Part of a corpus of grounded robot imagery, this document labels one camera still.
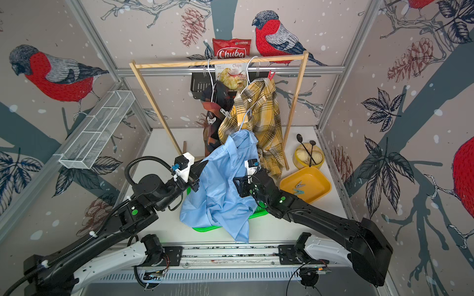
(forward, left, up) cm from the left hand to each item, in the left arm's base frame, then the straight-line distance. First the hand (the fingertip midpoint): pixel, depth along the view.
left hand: (207, 156), depth 61 cm
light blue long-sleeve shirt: (-6, -2, -25) cm, 26 cm away
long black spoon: (+34, -46, -30) cm, 65 cm away
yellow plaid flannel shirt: (+27, -18, -2) cm, 32 cm away
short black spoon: (+32, -53, -31) cm, 69 cm away
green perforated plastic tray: (-9, -19, -28) cm, 35 cm away
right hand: (+2, -9, -19) cm, 21 cm away
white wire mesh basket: (+10, +51, -7) cm, 53 cm away
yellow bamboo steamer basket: (+22, -45, -33) cm, 60 cm away
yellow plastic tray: (+8, -47, -37) cm, 60 cm away
